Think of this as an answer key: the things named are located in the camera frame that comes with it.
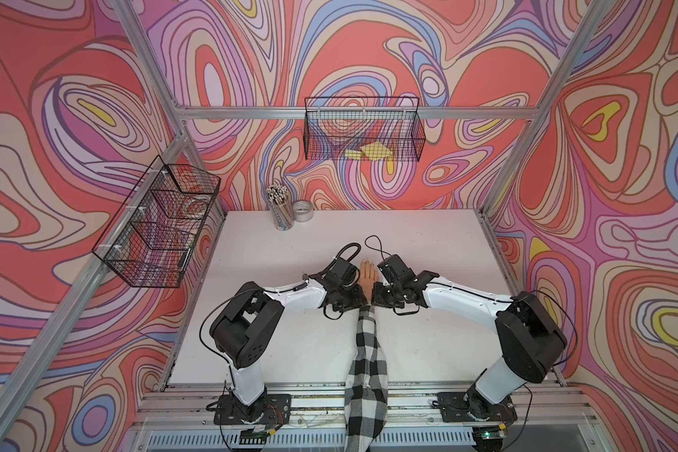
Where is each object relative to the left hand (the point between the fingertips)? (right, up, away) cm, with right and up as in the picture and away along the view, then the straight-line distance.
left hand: (367, 305), depth 90 cm
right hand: (+2, 0, -2) cm, 3 cm away
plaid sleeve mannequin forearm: (-2, -18, -17) cm, 25 cm away
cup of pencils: (-31, +33, +16) cm, 48 cm away
